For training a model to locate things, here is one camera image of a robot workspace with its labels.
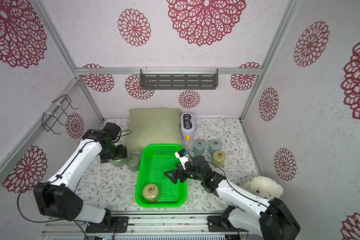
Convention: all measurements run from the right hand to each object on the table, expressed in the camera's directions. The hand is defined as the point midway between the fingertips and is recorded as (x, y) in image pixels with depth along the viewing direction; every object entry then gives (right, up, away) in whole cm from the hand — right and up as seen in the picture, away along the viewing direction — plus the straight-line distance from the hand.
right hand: (169, 168), depth 75 cm
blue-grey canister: (+28, +10, +20) cm, 36 cm away
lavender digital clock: (+11, +27, +31) cm, 42 cm away
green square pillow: (-13, +23, +28) cm, 38 cm away
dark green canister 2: (-22, +2, +13) cm, 25 cm away
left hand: (-27, +4, +4) cm, 28 cm away
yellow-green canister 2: (+29, +3, +14) cm, 32 cm away
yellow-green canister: (-9, -12, 0) cm, 15 cm away
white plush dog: (+43, -6, -9) cm, 44 cm away
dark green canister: (-26, +3, -1) cm, 26 cm away
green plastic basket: (-11, 0, +22) cm, 25 cm away
